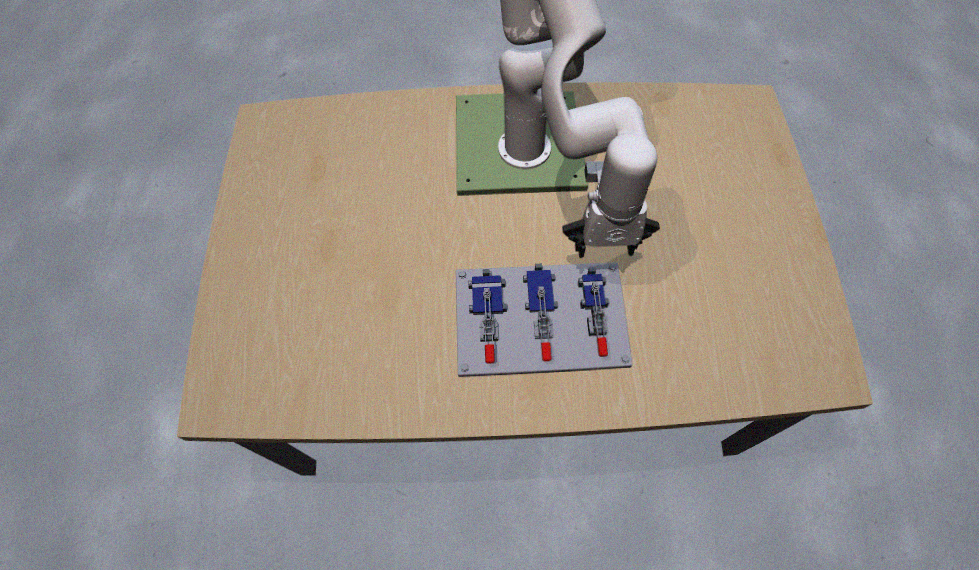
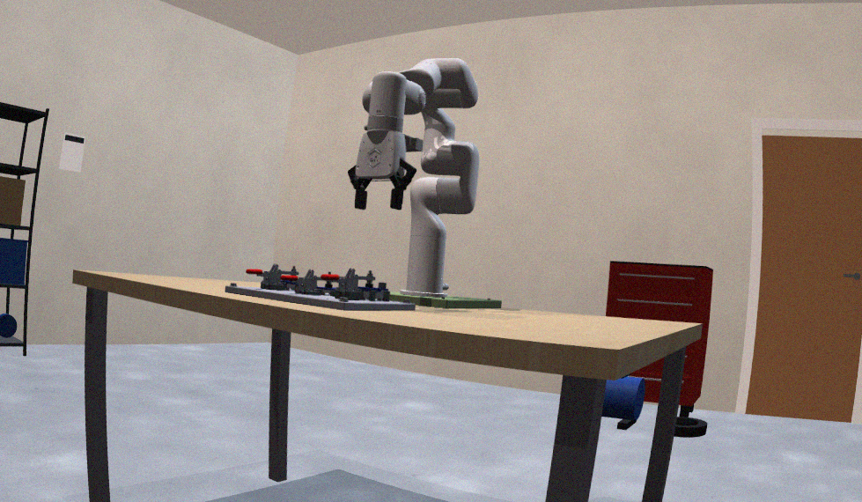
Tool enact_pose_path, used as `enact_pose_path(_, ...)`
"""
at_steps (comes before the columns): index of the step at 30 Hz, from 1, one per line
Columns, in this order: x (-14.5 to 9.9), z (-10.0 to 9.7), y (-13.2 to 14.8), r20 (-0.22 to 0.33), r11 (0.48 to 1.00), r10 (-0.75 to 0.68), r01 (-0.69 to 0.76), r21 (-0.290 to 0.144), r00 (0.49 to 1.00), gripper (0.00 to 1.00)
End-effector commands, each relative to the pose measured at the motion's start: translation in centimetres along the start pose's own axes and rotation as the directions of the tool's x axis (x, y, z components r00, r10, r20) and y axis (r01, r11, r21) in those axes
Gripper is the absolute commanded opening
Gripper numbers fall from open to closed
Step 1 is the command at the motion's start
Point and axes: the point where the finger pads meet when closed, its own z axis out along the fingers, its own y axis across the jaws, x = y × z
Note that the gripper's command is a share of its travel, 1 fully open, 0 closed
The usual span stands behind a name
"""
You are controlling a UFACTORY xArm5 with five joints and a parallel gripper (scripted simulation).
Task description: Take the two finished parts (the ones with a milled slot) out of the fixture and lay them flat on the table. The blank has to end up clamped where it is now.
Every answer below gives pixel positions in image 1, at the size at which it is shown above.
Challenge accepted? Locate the toggle clamp with red handle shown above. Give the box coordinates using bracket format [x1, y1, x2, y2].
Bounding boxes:
[587, 282, 608, 357]
[534, 286, 553, 362]
[479, 288, 498, 364]

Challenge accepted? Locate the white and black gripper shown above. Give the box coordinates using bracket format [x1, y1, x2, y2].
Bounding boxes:
[562, 200, 660, 258]

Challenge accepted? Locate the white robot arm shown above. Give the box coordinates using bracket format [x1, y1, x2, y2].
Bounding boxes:
[498, 0, 657, 220]

